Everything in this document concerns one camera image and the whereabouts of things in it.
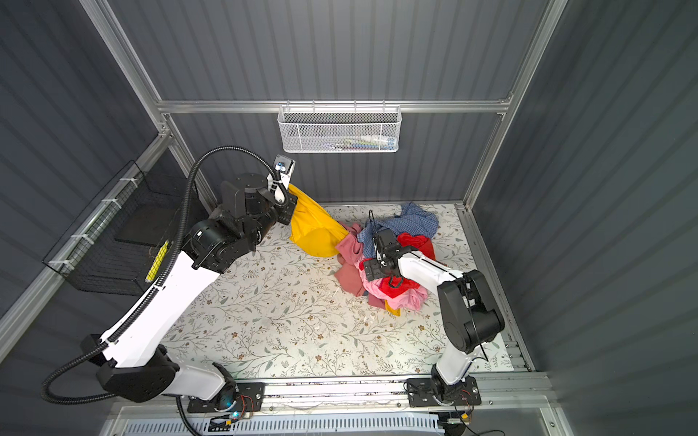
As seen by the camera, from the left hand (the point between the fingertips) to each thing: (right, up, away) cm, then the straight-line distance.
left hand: (280, 184), depth 63 cm
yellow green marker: (-33, -18, +7) cm, 39 cm away
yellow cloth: (+6, -10, +9) cm, 15 cm away
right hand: (+29, -24, +31) cm, 49 cm away
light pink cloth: (+36, -34, +25) cm, 56 cm away
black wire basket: (-46, -15, +8) cm, 49 cm away
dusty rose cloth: (+15, -27, +32) cm, 45 cm away
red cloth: (+32, -30, +26) cm, 51 cm away
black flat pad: (-43, -9, +14) cm, 46 cm away
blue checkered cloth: (+40, -7, +40) cm, 57 cm away
